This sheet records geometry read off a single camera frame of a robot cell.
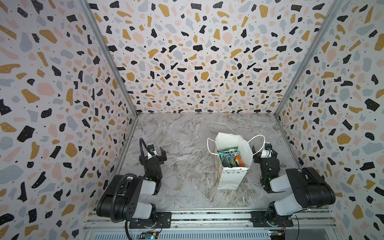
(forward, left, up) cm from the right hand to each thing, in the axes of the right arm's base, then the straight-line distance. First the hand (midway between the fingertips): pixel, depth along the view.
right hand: (261, 144), depth 89 cm
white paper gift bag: (-22, +21, +3) cm, 30 cm away
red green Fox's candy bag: (-5, +20, +1) cm, 20 cm away
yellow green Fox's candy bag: (-11, +21, 0) cm, 23 cm away
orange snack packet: (-12, +15, 0) cm, 19 cm away
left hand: (-4, +64, +1) cm, 64 cm away
